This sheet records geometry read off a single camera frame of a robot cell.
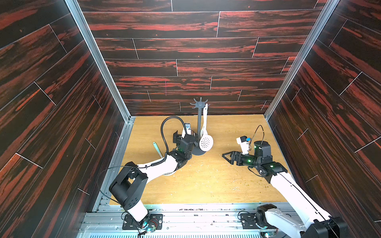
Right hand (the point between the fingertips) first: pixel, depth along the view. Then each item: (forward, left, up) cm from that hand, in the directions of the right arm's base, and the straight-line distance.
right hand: (229, 154), depth 80 cm
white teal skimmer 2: (+9, +12, -4) cm, 16 cm away
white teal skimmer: (-8, +36, -13) cm, 39 cm away
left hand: (+12, +24, +3) cm, 27 cm away
